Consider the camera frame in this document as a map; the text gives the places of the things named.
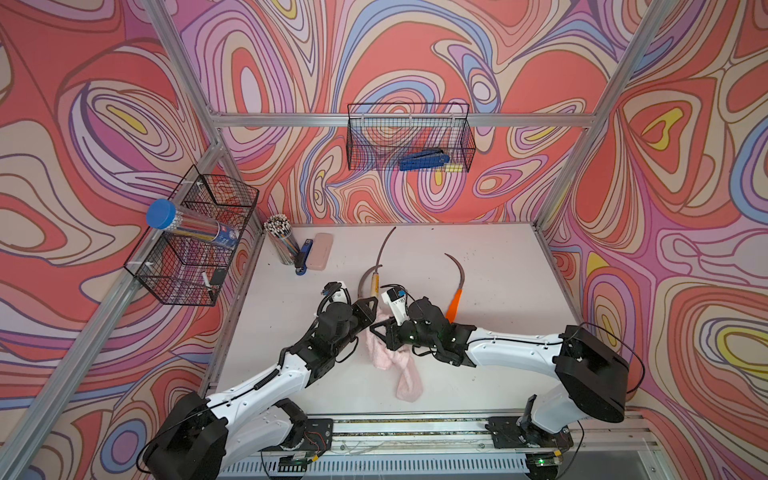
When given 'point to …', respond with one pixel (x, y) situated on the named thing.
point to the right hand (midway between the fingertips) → (374, 336)
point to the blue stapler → (303, 256)
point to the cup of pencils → (282, 235)
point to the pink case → (320, 252)
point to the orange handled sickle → (453, 308)
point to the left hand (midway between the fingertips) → (382, 302)
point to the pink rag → (402, 361)
